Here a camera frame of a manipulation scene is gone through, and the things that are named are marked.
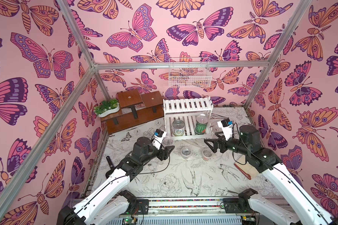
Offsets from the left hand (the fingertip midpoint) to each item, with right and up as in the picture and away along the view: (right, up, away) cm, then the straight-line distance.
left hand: (170, 142), depth 75 cm
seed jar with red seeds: (+22, -9, +12) cm, 27 cm away
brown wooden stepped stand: (-27, +20, +33) cm, 47 cm away
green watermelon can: (+18, +11, +5) cm, 21 cm away
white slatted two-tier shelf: (+13, +13, +22) cm, 29 cm away
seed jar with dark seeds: (+10, -8, +13) cm, 18 cm away
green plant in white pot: (-42, +20, +17) cm, 50 cm away
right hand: (+19, +3, -5) cm, 20 cm away
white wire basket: (+13, +44, +20) cm, 50 cm away
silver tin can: (+5, +8, +8) cm, 12 cm away
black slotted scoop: (-39, -15, +14) cm, 44 cm away
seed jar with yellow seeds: (-1, +1, -2) cm, 2 cm away
